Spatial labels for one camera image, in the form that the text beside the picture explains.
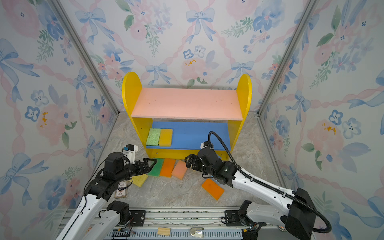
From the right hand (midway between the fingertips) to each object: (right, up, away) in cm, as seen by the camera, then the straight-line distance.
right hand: (189, 159), depth 76 cm
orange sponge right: (+13, -17, +5) cm, 22 cm away
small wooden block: (-12, -32, -6) cm, 35 cm away
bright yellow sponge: (-14, +10, +10) cm, 20 cm away
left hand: (-19, 0, -2) cm, 19 cm away
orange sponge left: (-13, -8, +14) cm, 21 cm away
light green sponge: (-21, +11, +10) cm, 25 cm away
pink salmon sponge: (-6, -9, +13) cm, 17 cm away
